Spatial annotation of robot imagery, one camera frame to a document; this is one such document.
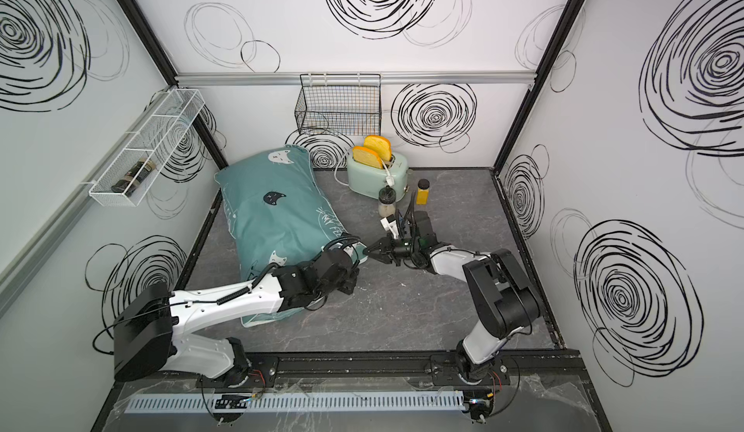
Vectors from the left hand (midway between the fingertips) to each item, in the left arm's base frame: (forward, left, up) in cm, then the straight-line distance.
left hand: (357, 269), depth 81 cm
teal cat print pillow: (+15, +25, +5) cm, 29 cm away
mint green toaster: (+33, -1, +3) cm, 33 cm away
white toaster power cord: (+43, +12, -5) cm, 45 cm away
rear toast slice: (+42, -5, +11) cm, 43 cm away
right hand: (+4, -2, +1) cm, 5 cm away
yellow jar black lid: (+34, -21, 0) cm, 40 cm away
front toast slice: (+36, -1, +10) cm, 38 cm away
